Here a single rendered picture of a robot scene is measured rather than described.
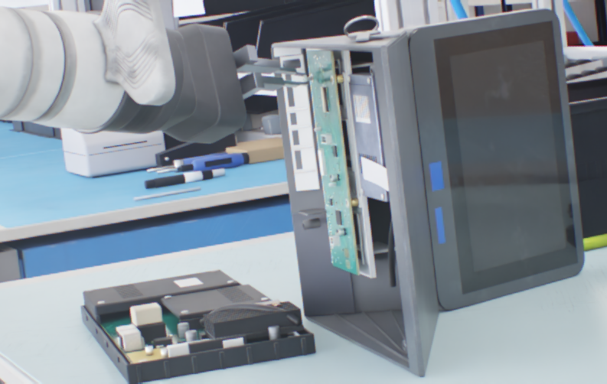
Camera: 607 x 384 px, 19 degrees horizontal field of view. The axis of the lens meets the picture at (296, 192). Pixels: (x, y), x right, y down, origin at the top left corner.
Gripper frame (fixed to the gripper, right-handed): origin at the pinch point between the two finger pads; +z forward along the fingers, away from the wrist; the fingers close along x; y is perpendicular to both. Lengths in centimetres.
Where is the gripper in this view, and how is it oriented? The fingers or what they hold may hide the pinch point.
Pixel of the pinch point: (305, 79)
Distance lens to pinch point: 130.6
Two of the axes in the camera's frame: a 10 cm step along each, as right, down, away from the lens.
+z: 6.8, 0.3, 7.3
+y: -7.0, 3.3, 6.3
